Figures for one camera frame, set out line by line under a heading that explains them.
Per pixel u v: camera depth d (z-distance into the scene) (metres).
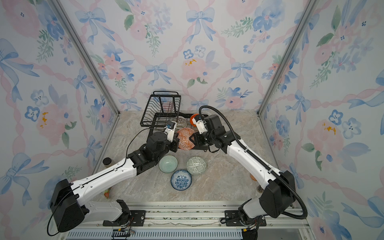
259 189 0.81
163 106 1.09
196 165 0.90
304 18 0.72
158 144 0.55
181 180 0.86
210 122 0.60
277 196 0.40
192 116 1.06
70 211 0.39
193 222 0.74
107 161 0.84
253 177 0.48
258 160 0.46
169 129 0.63
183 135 0.80
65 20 0.72
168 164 0.90
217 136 0.58
